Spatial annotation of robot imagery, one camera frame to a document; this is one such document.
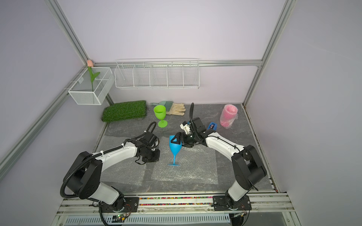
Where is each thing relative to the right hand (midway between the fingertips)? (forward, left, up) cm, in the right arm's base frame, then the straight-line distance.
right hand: (174, 142), depth 83 cm
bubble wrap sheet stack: (-13, +29, -13) cm, 34 cm away
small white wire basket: (+21, +53, +22) cm, 61 cm away
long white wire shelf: (+48, +14, +15) cm, 53 cm away
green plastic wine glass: (+23, +11, +1) cm, 25 cm away
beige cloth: (+39, +1, -13) cm, 41 cm away
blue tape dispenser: (+18, -26, -8) cm, 32 cm away
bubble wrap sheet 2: (-9, -14, -13) cm, 21 cm away
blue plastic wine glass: (-4, 0, 0) cm, 4 cm away
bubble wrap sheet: (+21, -40, -10) cm, 47 cm away
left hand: (-7, +10, -10) cm, 16 cm away
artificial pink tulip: (+38, +54, +20) cm, 69 cm away
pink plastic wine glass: (+20, -36, +3) cm, 41 cm away
